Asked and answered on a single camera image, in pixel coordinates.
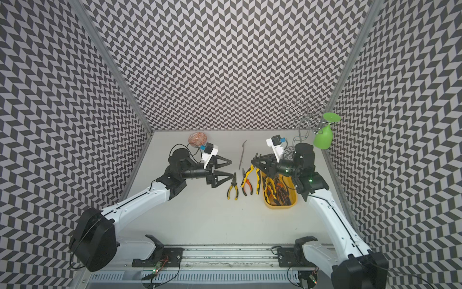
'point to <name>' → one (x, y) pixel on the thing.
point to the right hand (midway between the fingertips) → (253, 165)
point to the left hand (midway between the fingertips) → (231, 171)
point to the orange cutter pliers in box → (281, 196)
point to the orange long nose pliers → (243, 187)
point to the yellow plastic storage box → (289, 183)
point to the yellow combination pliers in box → (269, 183)
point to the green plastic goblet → (323, 138)
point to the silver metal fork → (242, 153)
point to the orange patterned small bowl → (197, 139)
